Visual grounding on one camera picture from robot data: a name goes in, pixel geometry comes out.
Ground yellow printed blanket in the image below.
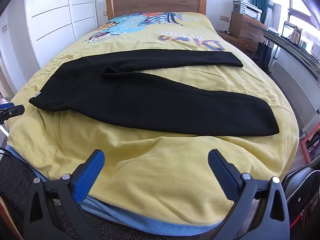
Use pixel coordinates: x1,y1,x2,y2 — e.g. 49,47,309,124
6,12,299,227

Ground black pants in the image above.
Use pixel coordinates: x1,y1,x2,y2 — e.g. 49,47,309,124
29,49,280,137

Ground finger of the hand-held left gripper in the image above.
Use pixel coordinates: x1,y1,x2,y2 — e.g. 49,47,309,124
0,102,25,124

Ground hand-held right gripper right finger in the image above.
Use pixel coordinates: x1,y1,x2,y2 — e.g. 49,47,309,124
207,149,292,240

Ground dark blue bag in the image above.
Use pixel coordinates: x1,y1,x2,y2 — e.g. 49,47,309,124
255,39,272,67

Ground wooden headboard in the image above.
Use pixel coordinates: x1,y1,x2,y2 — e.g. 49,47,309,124
106,0,207,20

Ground red frame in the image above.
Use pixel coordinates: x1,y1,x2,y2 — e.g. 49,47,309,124
301,130,320,165

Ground window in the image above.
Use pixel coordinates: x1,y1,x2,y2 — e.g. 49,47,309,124
287,0,320,30

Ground low wooden nightstand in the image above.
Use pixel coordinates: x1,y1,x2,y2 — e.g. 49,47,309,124
217,30,248,53

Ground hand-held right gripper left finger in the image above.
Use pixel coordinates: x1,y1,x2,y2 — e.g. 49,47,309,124
24,149,105,240

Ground white printer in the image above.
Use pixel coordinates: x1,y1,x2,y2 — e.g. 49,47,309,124
233,0,263,20

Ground wooden dresser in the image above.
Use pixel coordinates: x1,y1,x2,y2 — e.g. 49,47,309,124
229,12,268,53

